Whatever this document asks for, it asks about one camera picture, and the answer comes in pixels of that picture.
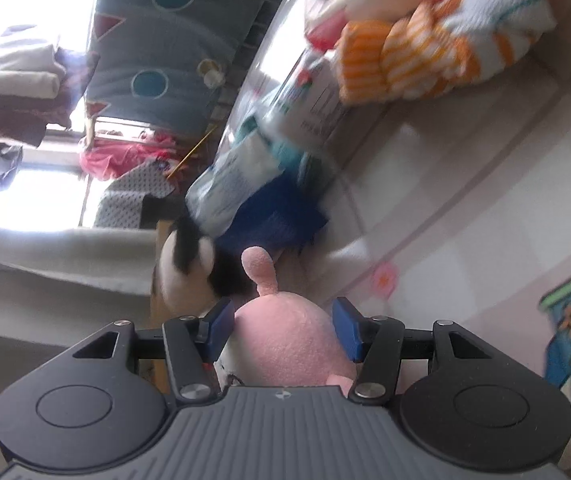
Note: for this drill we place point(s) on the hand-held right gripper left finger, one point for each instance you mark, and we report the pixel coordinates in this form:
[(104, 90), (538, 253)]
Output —
[(220, 322)]

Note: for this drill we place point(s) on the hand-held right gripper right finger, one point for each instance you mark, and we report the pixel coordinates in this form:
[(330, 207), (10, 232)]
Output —
[(345, 330)]

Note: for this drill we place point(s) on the pink plush doll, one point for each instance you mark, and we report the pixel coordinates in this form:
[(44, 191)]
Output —
[(285, 340)]

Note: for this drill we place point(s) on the brown cardboard box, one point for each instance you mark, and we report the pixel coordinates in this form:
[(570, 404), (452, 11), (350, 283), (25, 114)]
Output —
[(157, 310)]

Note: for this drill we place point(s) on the black-haired plush doll red shirt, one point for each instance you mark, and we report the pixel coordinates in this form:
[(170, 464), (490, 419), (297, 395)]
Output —
[(185, 260)]

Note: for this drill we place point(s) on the blue towel in plastic bag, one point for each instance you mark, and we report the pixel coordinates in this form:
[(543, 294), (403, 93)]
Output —
[(275, 215)]

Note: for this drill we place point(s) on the polka dot cloth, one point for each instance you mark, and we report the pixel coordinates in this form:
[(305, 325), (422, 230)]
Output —
[(130, 195)]

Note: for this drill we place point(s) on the yellow stick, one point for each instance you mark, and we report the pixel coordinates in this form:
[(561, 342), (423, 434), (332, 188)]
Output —
[(195, 151)]

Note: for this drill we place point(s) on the checked bed sheet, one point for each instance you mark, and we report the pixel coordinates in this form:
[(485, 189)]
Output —
[(465, 185)]

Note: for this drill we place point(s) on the pink hanging clothes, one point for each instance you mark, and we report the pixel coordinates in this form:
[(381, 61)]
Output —
[(115, 157)]

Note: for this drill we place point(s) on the white and blue packet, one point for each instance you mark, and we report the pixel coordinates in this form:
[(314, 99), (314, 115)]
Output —
[(310, 110)]

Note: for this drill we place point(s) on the dark blue hanging bag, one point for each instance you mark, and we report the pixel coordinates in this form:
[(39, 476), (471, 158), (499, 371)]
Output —
[(0, 165)]

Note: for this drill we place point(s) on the blue blanket with circles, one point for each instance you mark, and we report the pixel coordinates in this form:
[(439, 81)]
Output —
[(165, 50)]

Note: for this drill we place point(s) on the orange knitted toy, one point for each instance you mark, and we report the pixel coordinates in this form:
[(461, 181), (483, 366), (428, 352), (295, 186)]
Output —
[(415, 55)]

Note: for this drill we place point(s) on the dark hanging clothes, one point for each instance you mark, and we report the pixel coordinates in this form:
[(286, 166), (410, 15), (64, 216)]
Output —
[(15, 115)]

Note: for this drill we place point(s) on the white hanging clothes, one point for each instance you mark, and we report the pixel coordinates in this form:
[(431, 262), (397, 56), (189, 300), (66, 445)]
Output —
[(15, 70)]

